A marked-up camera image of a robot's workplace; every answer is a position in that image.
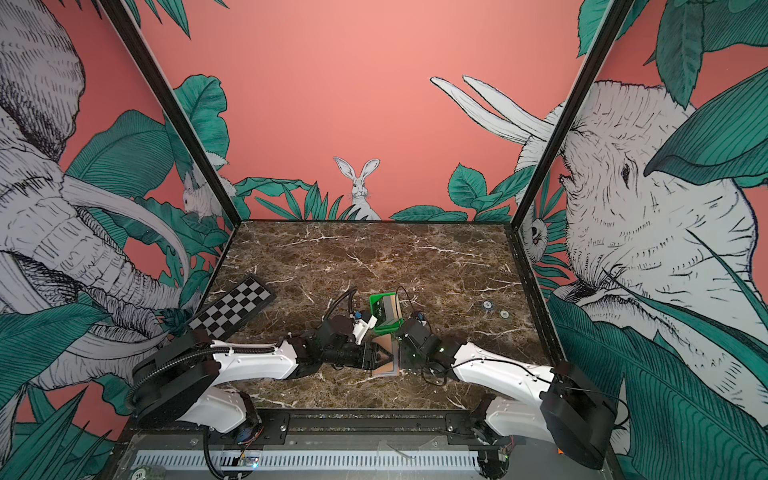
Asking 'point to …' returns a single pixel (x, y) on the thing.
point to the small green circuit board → (252, 461)
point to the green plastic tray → (377, 309)
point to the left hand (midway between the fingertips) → (390, 358)
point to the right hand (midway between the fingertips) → (398, 353)
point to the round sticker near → (504, 314)
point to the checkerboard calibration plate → (234, 309)
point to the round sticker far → (487, 304)
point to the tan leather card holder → (392, 367)
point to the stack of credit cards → (392, 311)
